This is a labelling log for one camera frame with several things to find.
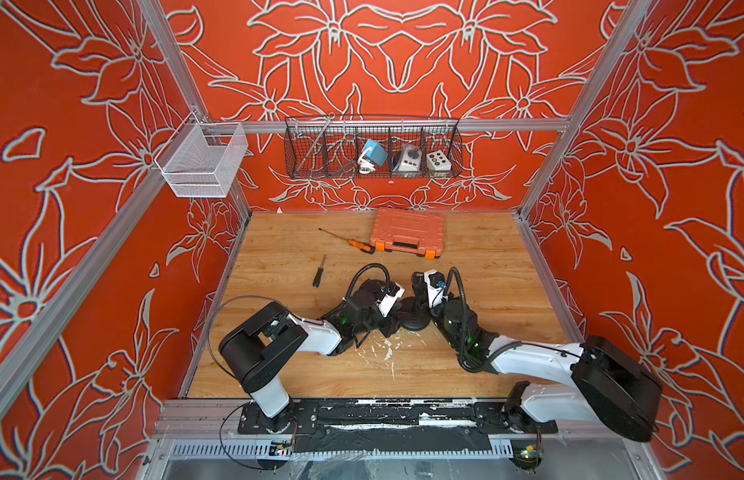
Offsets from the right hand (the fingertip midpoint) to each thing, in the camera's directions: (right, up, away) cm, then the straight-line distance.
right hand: (410, 287), depth 81 cm
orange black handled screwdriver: (-14, +11, +25) cm, 30 cm away
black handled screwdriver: (-29, +2, +19) cm, 35 cm away
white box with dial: (+1, +38, +9) cm, 39 cm away
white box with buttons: (+11, +37, +13) cm, 41 cm away
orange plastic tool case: (+3, +16, +26) cm, 31 cm away
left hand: (-1, -7, +3) cm, 8 cm away
